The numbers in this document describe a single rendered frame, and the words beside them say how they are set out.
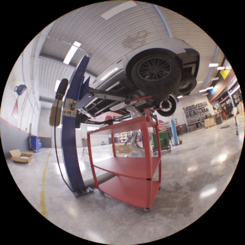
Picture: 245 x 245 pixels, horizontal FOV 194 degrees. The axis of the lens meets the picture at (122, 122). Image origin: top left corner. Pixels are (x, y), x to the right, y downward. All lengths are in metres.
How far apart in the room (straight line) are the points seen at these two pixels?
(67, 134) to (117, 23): 3.95
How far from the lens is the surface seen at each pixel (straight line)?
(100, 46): 4.01
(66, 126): 1.05
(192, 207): 0.94
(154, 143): 2.66
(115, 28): 3.85
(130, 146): 1.64
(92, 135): 11.52
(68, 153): 1.05
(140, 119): 0.43
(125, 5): 3.44
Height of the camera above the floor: 0.76
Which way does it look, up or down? 13 degrees up
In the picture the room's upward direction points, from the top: 7 degrees counter-clockwise
